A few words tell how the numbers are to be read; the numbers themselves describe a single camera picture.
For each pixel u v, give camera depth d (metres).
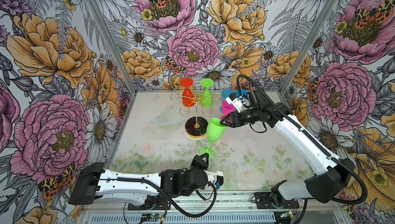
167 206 0.73
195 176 0.51
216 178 0.62
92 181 0.48
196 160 0.62
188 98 0.79
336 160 0.41
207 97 0.89
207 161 0.69
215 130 0.67
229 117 0.65
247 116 0.62
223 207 0.74
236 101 0.67
